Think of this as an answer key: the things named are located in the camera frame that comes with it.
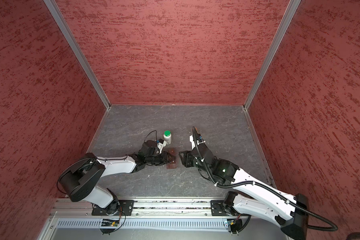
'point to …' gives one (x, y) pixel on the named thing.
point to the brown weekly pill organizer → (172, 165)
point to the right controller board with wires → (235, 225)
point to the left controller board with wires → (111, 223)
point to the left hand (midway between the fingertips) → (174, 161)
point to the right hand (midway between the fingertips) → (181, 157)
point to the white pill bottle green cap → (167, 136)
